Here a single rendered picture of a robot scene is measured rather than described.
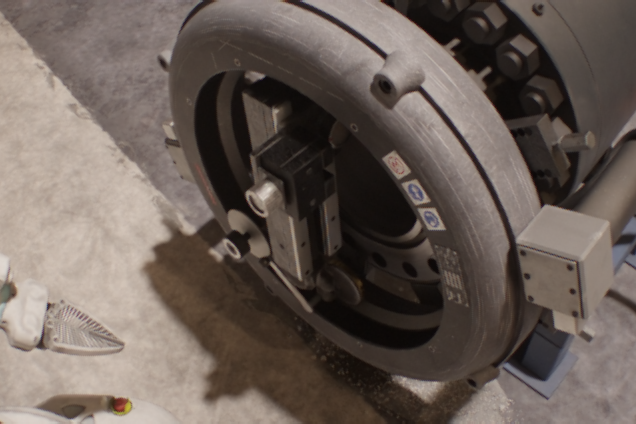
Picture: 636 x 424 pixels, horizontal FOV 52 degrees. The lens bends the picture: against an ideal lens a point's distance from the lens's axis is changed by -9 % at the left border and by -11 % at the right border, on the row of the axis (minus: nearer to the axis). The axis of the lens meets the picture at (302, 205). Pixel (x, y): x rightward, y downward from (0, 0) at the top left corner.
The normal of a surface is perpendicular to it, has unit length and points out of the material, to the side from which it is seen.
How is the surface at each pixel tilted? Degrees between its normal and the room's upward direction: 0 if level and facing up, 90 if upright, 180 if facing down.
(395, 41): 17
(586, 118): 69
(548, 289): 90
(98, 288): 0
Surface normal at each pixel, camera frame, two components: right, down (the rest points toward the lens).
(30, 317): 0.61, -0.51
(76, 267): -0.07, -0.65
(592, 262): 0.64, 0.21
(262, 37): -0.72, 0.44
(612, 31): 0.52, -0.02
